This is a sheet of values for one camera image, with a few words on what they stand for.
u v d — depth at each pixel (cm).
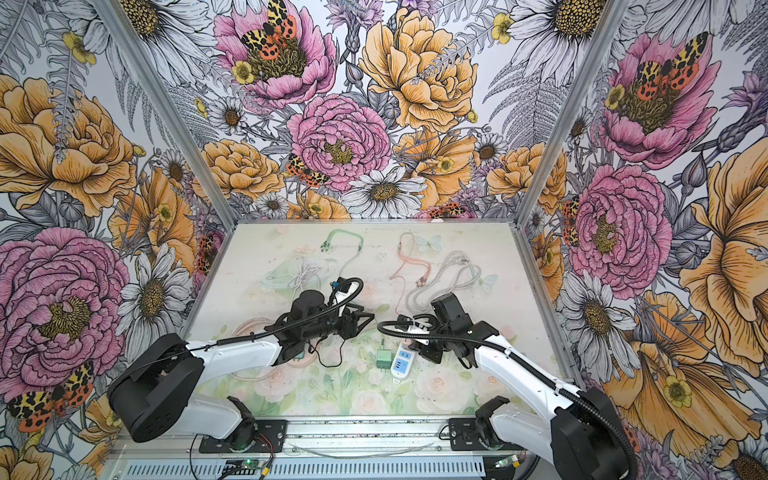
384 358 85
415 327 70
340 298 78
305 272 102
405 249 114
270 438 74
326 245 115
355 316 76
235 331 92
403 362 83
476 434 73
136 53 77
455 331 64
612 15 72
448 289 101
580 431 40
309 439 76
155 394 43
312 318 60
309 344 75
